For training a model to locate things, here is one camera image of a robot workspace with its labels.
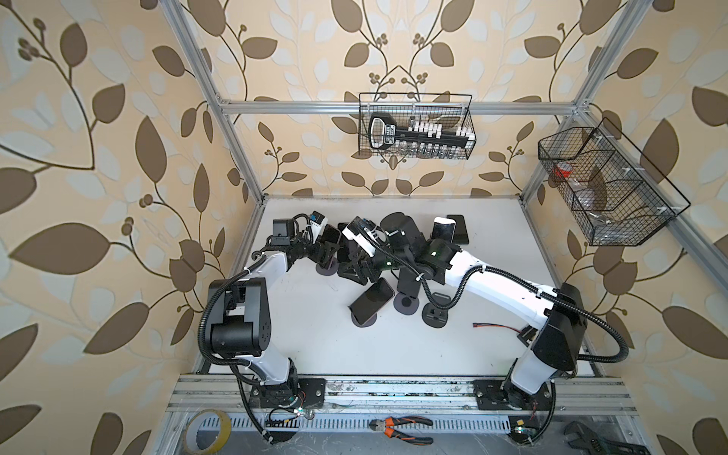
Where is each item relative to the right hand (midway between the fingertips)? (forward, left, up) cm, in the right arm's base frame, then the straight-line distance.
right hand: (345, 263), depth 72 cm
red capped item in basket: (+29, -67, +3) cm, 73 cm away
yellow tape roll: (-32, +38, -20) cm, 53 cm away
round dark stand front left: (-8, -6, -19) cm, 21 cm away
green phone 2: (+2, -17, -15) cm, 23 cm away
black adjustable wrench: (-38, -60, -25) cm, 76 cm away
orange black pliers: (-33, -9, -25) cm, 42 cm away
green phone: (+29, -42, -26) cm, 57 cm away
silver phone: (+20, -31, -11) cm, 38 cm away
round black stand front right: (-6, -25, -22) cm, 34 cm away
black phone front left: (-3, -6, -17) cm, 18 cm away
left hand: (+18, +9, -12) cm, 23 cm away
